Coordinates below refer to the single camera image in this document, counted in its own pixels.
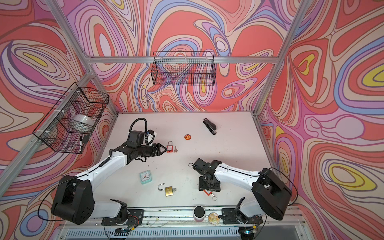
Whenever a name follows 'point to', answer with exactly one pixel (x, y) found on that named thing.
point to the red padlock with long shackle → (214, 198)
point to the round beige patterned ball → (213, 218)
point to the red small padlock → (170, 148)
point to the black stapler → (211, 126)
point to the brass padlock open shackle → (168, 190)
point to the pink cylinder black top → (199, 212)
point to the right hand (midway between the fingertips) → (207, 192)
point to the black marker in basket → (81, 144)
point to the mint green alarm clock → (145, 177)
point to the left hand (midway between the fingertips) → (165, 149)
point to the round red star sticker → (187, 137)
